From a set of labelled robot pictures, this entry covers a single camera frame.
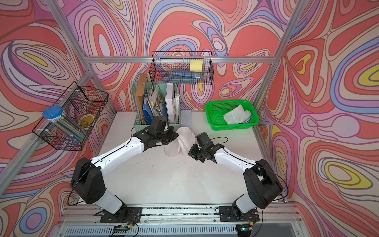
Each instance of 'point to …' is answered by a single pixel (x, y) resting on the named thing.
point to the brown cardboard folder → (141, 90)
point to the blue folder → (148, 112)
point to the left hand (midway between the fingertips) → (181, 133)
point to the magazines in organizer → (156, 101)
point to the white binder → (169, 100)
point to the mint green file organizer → (163, 88)
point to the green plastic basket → (215, 111)
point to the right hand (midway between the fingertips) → (189, 157)
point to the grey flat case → (186, 118)
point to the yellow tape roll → (86, 120)
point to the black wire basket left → (82, 106)
